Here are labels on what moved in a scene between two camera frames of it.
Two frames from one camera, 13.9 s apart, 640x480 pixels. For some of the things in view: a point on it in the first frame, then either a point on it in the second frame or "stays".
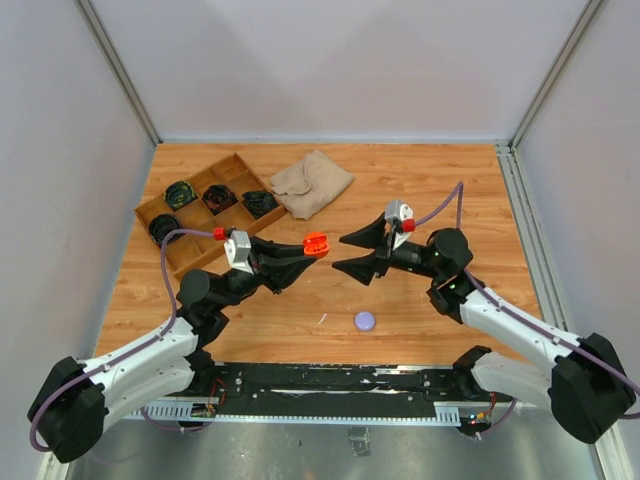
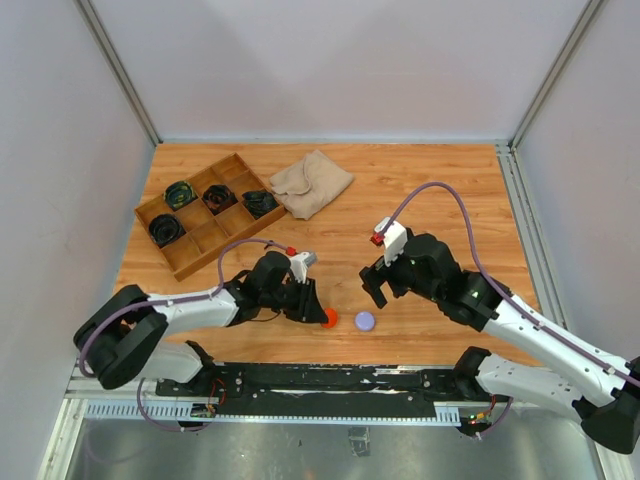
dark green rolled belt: [259, 203] stays
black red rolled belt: [219, 197] stays
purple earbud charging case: [364, 320] stays
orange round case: [316, 244] -> [332, 316]
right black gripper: [372, 235] -> [375, 274]
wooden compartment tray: [229, 194] stays
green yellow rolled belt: [178, 194] stays
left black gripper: [280, 265] -> [309, 308]
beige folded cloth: [310, 186] stays
